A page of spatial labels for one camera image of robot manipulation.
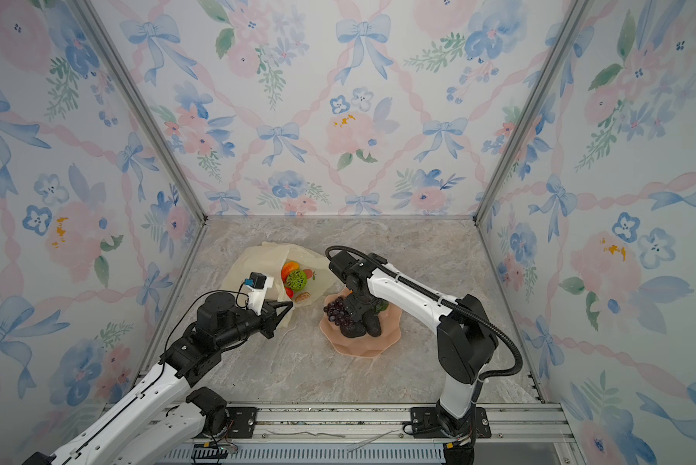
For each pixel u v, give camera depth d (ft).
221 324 1.90
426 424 2.40
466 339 1.50
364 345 2.77
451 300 1.58
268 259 2.56
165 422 1.89
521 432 2.48
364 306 2.46
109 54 2.46
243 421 2.42
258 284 2.06
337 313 2.81
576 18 2.27
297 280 3.11
